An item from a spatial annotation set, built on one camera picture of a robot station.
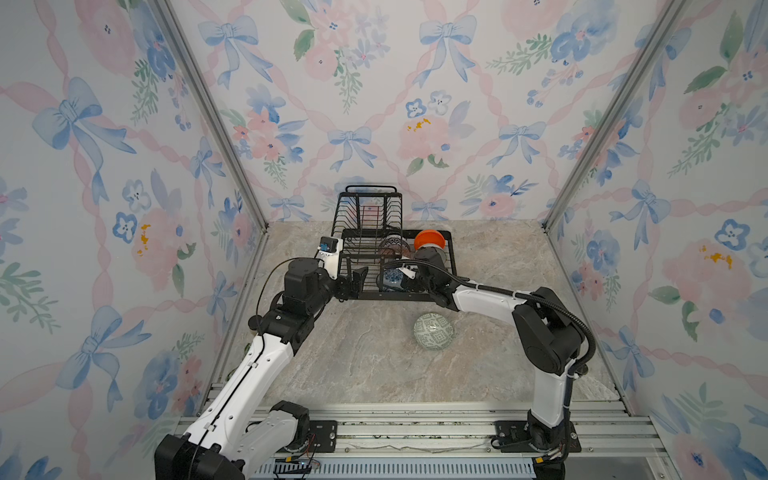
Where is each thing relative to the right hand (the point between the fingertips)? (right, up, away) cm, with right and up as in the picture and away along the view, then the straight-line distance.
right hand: (415, 257), depth 96 cm
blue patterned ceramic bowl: (-7, -7, +5) cm, 11 cm away
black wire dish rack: (-16, +11, +16) cm, 25 cm away
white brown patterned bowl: (-6, +6, +9) cm, 12 cm away
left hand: (-18, -1, -21) cm, 27 cm away
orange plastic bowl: (+6, +7, +11) cm, 14 cm away
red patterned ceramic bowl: (-6, +2, -15) cm, 17 cm away
